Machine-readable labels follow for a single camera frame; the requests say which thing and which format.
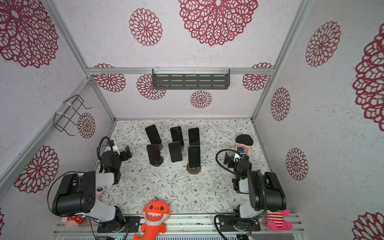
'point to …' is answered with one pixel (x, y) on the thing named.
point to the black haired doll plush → (246, 141)
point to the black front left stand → (159, 164)
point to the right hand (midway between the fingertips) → (235, 151)
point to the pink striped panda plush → (275, 220)
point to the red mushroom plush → (72, 221)
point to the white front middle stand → (177, 166)
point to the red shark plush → (155, 213)
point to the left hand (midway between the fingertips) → (121, 150)
